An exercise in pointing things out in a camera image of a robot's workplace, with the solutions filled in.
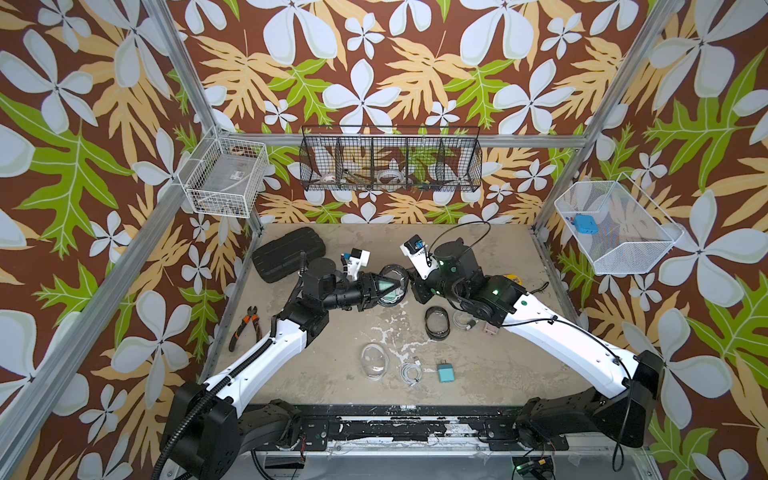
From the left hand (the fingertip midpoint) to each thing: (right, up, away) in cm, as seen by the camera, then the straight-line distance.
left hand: (400, 286), depth 69 cm
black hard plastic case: (-41, +7, +37) cm, 55 cm away
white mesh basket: (+62, +13, +9) cm, 64 cm away
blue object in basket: (+55, +17, +17) cm, 60 cm away
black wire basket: (-1, +39, +28) cm, 48 cm away
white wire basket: (-50, +30, +17) cm, 61 cm away
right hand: (+1, +4, +4) cm, 6 cm away
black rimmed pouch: (+13, -14, +24) cm, 31 cm away
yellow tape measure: (+41, -1, +33) cm, 53 cm away
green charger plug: (-4, 0, -1) cm, 4 cm away
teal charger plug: (+13, -26, +14) cm, 32 cm away
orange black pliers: (-47, -12, +27) cm, 55 cm away
